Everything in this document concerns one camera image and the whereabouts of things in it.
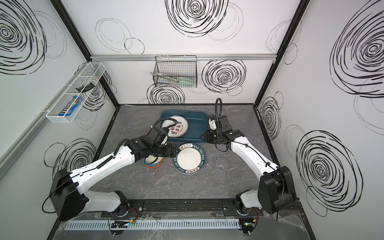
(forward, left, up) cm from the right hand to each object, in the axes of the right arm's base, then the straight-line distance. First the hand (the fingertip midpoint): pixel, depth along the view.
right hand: (200, 137), depth 82 cm
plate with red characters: (+14, +15, -14) cm, 25 cm away
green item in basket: (+27, +9, +17) cm, 33 cm away
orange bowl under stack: (-12, +27, -11) cm, 31 cm away
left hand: (-8, +13, -1) cm, 16 cm away
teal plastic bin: (+22, +2, -16) cm, 27 cm away
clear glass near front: (-10, -13, -15) cm, 22 cm away
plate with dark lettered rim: (-7, +7, -13) cm, 16 cm away
